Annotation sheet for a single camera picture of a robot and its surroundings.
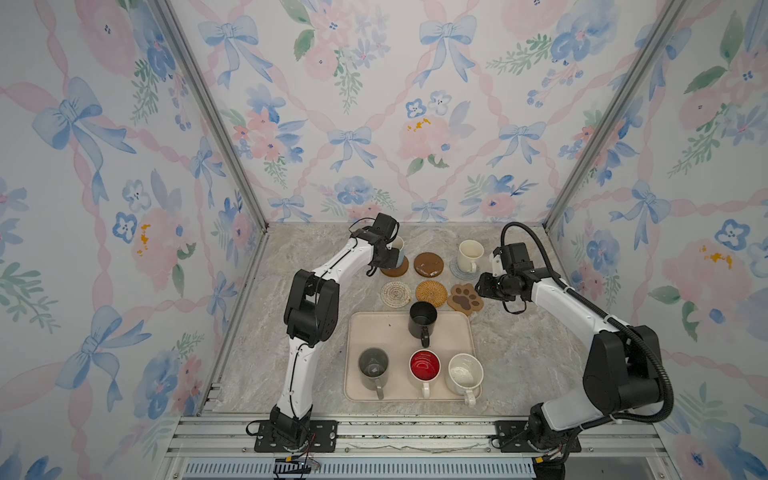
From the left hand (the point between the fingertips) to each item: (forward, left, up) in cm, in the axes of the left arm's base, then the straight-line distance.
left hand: (390, 257), depth 99 cm
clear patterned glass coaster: (-9, -2, -9) cm, 13 cm away
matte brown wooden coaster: (0, -2, -8) cm, 9 cm away
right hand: (-12, -28, +1) cm, 30 cm away
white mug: (-36, -20, -7) cm, 42 cm away
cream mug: (+3, -26, -1) cm, 26 cm away
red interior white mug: (-33, -10, -7) cm, 36 cm away
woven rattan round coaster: (-8, -14, -8) cm, 18 cm away
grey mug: (-35, +5, -3) cm, 35 cm away
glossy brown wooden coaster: (+3, -14, -8) cm, 16 cm away
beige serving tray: (-22, +1, -9) cm, 24 cm away
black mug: (-21, -9, -4) cm, 24 cm away
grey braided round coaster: (+1, -23, -8) cm, 25 cm away
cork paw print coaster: (-10, -25, -9) cm, 29 cm away
